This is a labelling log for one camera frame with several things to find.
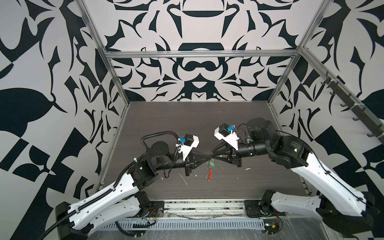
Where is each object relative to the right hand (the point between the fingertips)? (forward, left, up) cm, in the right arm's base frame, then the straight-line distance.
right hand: (214, 152), depth 55 cm
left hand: (0, +1, -1) cm, 2 cm away
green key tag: (-1, 0, -7) cm, 7 cm away
